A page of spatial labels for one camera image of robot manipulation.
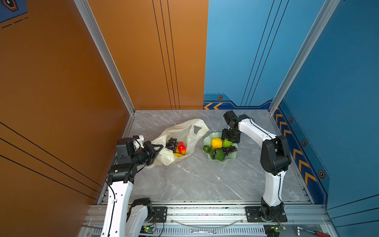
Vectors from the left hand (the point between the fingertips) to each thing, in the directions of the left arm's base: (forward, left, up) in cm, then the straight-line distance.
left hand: (163, 144), depth 71 cm
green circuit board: (-32, +7, -27) cm, 42 cm away
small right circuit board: (-31, -53, -27) cm, 67 cm away
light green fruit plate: (+16, -23, -21) cm, 35 cm away
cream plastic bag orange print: (+21, -10, -18) cm, 30 cm away
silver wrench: (-32, -25, -26) cm, 48 cm away
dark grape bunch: (+9, -35, -21) cm, 42 cm away
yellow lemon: (+14, -29, -19) cm, 38 cm away
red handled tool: (-32, -73, -24) cm, 83 cm away
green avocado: (+7, -23, -16) cm, 29 cm away
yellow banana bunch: (+5, -5, -20) cm, 21 cm away
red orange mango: (+8, -7, -17) cm, 21 cm away
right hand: (+16, -35, -19) cm, 43 cm away
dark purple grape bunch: (+11, -1, -18) cm, 21 cm away
